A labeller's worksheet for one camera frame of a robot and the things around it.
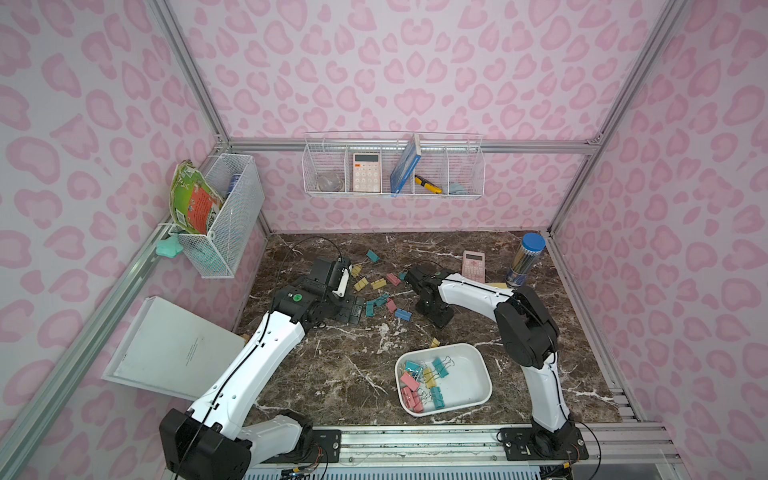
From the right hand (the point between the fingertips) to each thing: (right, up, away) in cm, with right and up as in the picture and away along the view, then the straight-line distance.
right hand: (425, 319), depth 98 cm
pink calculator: (+18, +17, +9) cm, 27 cm away
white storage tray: (+2, -13, -14) cm, 20 cm away
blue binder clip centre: (-7, +2, -2) cm, 8 cm away
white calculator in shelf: (-19, +47, -3) cm, 51 cm away
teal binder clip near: (-5, -10, -15) cm, 19 cm away
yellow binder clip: (-16, +11, +6) cm, 20 cm away
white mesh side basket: (-53, +21, -26) cm, 63 cm away
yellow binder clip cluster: (0, -13, -16) cm, 21 cm away
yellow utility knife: (+3, +43, 0) cm, 43 cm away
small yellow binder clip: (+2, -6, -8) cm, 10 cm away
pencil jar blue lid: (+32, +24, -8) cm, 41 cm away
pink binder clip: (-6, -16, -19) cm, 26 cm away
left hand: (-24, +10, -20) cm, 33 cm away
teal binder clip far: (-18, +20, +15) cm, 31 cm away
